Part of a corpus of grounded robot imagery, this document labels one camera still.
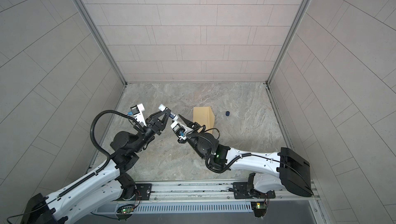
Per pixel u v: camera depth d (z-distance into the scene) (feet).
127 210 2.11
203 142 1.60
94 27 2.80
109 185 1.88
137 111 1.84
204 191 2.37
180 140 1.89
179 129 1.65
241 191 2.33
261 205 2.26
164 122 1.96
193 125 1.91
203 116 3.18
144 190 2.33
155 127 1.84
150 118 1.87
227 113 3.24
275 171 1.36
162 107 1.97
